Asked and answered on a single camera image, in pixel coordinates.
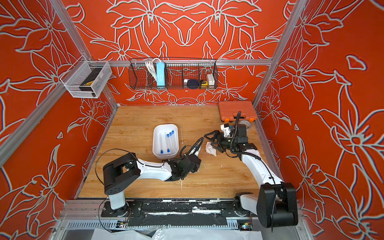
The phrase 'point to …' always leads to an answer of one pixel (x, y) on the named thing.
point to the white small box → (211, 80)
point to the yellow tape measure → (205, 84)
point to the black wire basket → (173, 73)
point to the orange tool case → (229, 110)
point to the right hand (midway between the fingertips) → (205, 140)
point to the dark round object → (193, 84)
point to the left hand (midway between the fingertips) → (199, 155)
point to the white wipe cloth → (210, 149)
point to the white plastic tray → (162, 128)
